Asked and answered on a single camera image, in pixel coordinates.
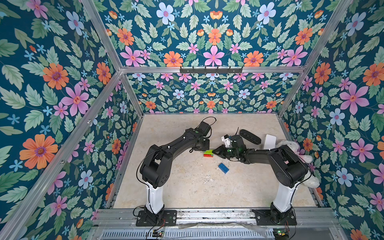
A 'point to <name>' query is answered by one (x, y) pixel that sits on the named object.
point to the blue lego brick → (223, 168)
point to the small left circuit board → (157, 233)
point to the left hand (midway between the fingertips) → (207, 146)
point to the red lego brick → (208, 155)
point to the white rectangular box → (269, 141)
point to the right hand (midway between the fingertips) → (213, 152)
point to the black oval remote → (250, 137)
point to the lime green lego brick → (208, 152)
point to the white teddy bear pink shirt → (310, 180)
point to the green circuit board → (281, 233)
